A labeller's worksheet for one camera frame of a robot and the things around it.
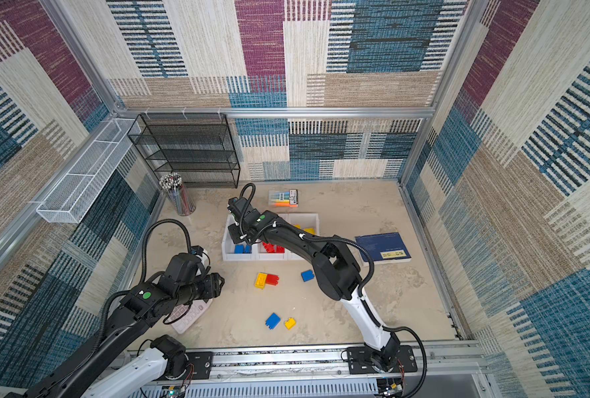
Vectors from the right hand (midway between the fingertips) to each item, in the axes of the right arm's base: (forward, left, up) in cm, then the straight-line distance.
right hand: (238, 233), depth 91 cm
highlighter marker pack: (+23, -16, -8) cm, 29 cm away
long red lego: (-2, -13, -8) cm, 16 cm away
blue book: (-2, -57, -11) cm, 58 cm away
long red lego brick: (-1, -11, -9) cm, 14 cm away
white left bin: (-1, +5, -8) cm, 9 cm away
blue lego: (-12, -25, -11) cm, 29 cm away
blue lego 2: (-1, +1, -10) cm, 10 cm away
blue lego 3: (0, -2, -11) cm, 11 cm away
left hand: (-18, +4, +3) cm, 18 cm away
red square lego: (-14, -12, -9) cm, 20 cm away
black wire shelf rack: (+39, +20, +9) cm, 45 cm away
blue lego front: (-27, -13, -10) cm, 32 cm away
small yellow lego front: (-29, -18, -9) cm, 35 cm away
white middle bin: (-5, -9, -8) cm, 12 cm away
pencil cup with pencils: (+18, +26, +7) cm, 33 cm away
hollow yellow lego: (-14, -8, -10) cm, 19 cm away
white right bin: (+8, -26, -5) cm, 27 cm away
